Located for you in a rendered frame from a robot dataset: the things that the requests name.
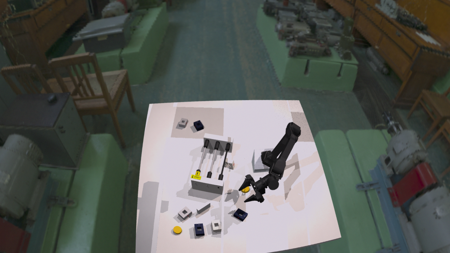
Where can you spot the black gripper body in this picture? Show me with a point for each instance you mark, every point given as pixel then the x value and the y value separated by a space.
pixel 259 185

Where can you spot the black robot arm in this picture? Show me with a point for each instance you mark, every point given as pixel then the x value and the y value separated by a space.
pixel 277 165

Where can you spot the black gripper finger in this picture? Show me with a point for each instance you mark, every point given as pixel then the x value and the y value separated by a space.
pixel 244 185
pixel 251 198

